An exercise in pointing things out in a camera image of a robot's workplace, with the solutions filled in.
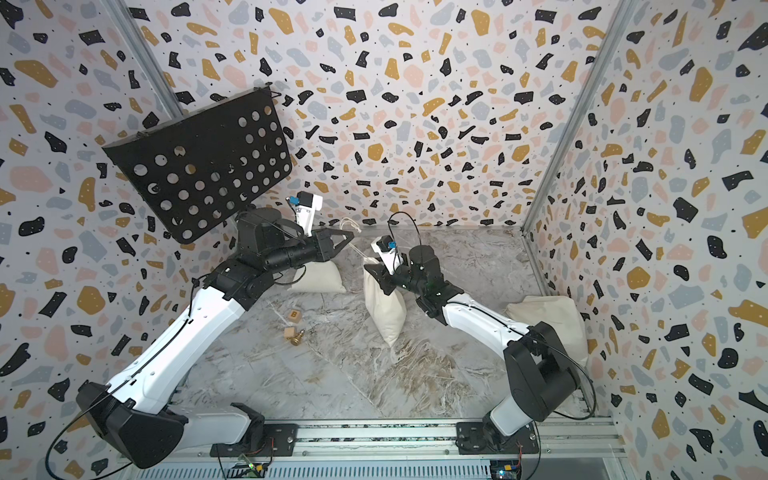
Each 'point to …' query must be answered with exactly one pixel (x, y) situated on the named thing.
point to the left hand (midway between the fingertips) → (353, 234)
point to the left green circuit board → (247, 470)
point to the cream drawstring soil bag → (386, 313)
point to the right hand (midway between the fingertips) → (373, 266)
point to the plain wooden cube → (290, 332)
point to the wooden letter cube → (294, 316)
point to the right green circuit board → (505, 469)
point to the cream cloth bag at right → (562, 314)
